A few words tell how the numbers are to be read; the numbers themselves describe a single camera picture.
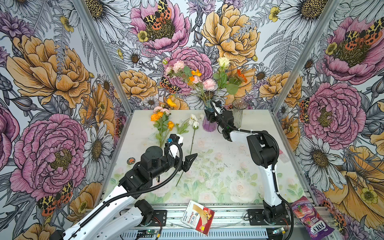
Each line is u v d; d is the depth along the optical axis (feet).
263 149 1.99
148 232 2.33
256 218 2.43
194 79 2.92
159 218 2.43
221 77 3.11
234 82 2.93
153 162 1.73
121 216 1.90
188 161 1.91
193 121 3.52
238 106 3.34
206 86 3.00
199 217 2.34
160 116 3.67
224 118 2.74
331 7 2.35
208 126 3.46
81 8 2.34
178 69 2.79
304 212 2.40
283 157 3.09
